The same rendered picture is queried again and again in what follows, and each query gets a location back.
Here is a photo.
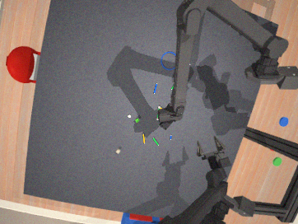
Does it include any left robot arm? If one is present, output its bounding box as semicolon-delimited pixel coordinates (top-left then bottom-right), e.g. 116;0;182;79
157;153;234;224

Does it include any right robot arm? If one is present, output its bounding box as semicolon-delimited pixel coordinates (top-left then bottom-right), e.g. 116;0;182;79
158;0;289;130

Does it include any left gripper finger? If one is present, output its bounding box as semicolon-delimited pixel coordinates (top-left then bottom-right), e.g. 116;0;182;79
197;141;204;156
214;136;226;150

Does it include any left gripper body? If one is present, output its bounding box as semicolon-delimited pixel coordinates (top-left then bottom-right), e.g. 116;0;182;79
200;148;225;160

